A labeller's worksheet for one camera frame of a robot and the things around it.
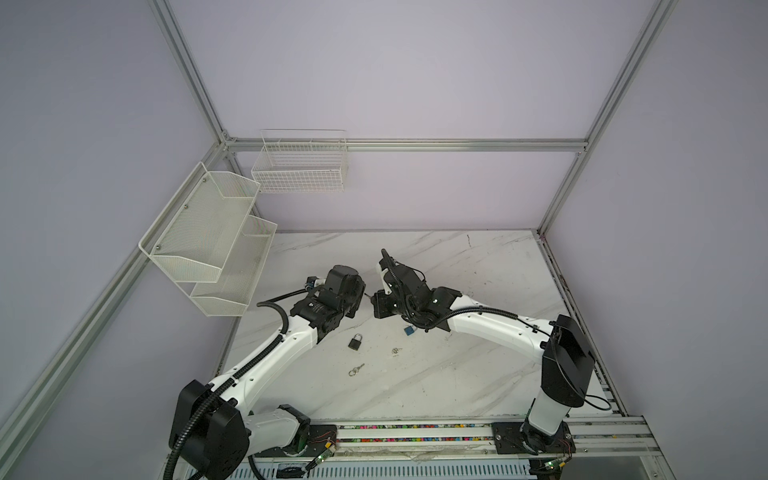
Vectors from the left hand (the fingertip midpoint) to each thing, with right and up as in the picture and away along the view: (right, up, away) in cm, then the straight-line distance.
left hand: (363, 283), depth 81 cm
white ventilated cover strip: (+25, -44, -11) cm, 52 cm away
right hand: (+1, -4, -2) cm, 5 cm away
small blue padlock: (+13, -16, +11) cm, 24 cm away
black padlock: (-3, -19, +9) cm, 21 cm away
